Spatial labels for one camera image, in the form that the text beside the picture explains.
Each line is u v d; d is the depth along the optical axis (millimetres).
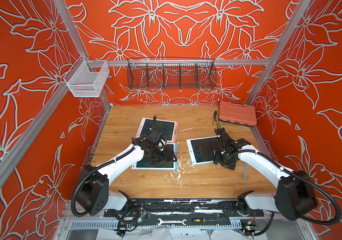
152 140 647
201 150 939
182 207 742
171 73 971
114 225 697
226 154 632
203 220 697
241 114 1089
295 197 404
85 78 924
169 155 722
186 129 1047
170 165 879
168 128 1036
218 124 1066
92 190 411
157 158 698
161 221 697
